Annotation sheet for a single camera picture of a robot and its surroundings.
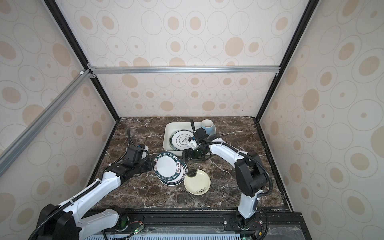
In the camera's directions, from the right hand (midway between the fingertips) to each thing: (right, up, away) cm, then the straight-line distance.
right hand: (187, 160), depth 86 cm
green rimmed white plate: (-12, -4, +2) cm, 13 cm away
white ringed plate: (-7, +11, +19) cm, 23 cm away
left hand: (-15, 0, -4) cm, 16 cm away
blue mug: (+14, +21, +16) cm, 30 cm away
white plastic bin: (-15, +20, +21) cm, 33 cm away
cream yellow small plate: (+6, -14, -1) cm, 15 cm away
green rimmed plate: (-5, -12, +1) cm, 12 cm away
